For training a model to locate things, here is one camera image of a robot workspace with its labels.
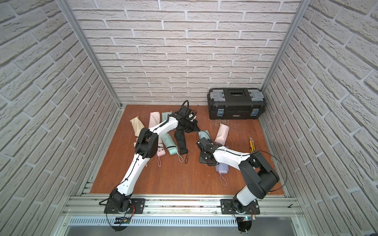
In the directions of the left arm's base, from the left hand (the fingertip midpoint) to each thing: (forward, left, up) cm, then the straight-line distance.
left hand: (203, 128), depth 101 cm
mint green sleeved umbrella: (+14, +29, -3) cm, 33 cm away
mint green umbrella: (-13, +22, 0) cm, 26 cm away
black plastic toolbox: (+13, -22, +13) cm, 28 cm away
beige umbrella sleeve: (+3, +48, -2) cm, 48 cm away
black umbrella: (-6, +17, -1) cm, 18 cm away
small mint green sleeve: (-4, -1, -2) cm, 4 cm away
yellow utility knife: (-13, -32, -2) cm, 35 cm away
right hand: (-21, -1, -4) cm, 22 cm away
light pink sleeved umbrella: (+11, +37, -3) cm, 38 cm away
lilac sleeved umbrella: (-28, -10, -2) cm, 30 cm away
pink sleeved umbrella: (-5, -12, 0) cm, 14 cm away
